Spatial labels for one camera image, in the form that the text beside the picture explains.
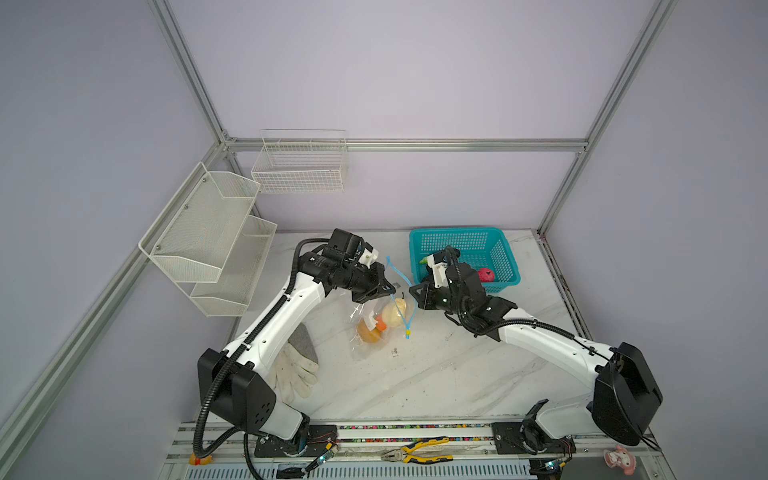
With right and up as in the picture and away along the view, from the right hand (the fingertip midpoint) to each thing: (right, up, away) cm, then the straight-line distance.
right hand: (406, 289), depth 79 cm
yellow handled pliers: (-1, -39, -8) cm, 40 cm away
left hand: (-3, 0, -6) cm, 7 cm away
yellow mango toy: (-10, -14, +5) cm, 18 cm away
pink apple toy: (+29, +3, +22) cm, 36 cm away
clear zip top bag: (-7, -10, +3) cm, 13 cm away
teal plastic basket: (+31, +13, +35) cm, 49 cm away
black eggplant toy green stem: (+4, +8, -3) cm, 10 cm away
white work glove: (-32, -24, +5) cm, 41 cm away
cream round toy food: (-4, -6, -3) cm, 7 cm away
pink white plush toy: (+50, -39, -10) cm, 64 cm away
